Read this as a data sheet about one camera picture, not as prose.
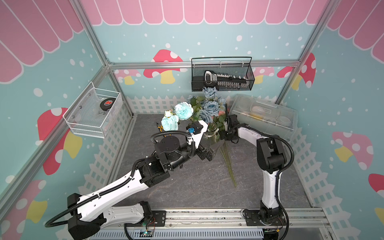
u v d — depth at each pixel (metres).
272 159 0.56
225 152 0.97
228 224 0.74
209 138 0.92
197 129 0.45
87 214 0.38
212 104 0.76
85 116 0.74
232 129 0.76
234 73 0.92
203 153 0.48
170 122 0.54
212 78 0.89
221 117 1.03
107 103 0.79
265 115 0.93
